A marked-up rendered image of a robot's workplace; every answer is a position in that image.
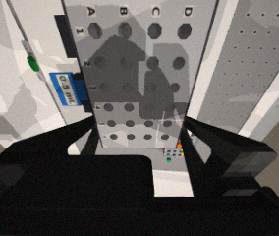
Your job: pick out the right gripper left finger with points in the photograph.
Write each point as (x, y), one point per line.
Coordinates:
(57, 141)

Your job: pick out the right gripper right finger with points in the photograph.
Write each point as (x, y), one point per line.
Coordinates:
(232, 156)

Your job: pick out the grey tube rack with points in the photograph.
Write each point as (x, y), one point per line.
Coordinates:
(177, 150)

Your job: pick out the grey flat rectangular mat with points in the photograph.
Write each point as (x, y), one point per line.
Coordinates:
(247, 66)

